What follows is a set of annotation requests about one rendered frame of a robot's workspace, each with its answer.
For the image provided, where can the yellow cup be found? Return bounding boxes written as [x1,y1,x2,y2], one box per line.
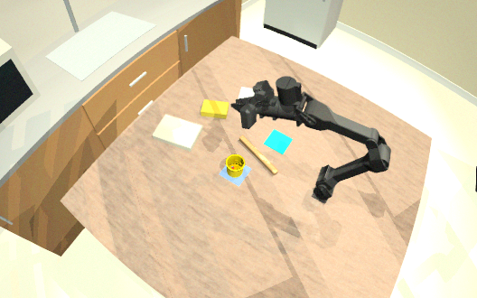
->
[226,154,245,178]

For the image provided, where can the light wooden bar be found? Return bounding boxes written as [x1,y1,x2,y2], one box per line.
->
[239,135,278,176]

